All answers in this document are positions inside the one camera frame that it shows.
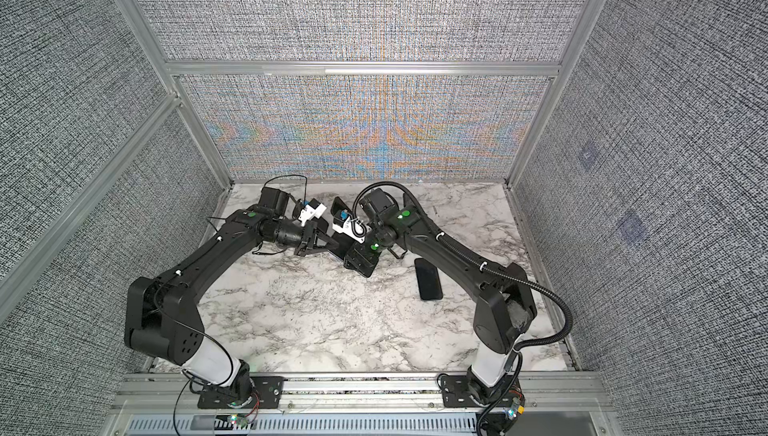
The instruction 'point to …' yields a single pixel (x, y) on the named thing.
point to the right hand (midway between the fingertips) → (356, 250)
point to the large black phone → (428, 280)
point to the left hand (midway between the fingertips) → (336, 247)
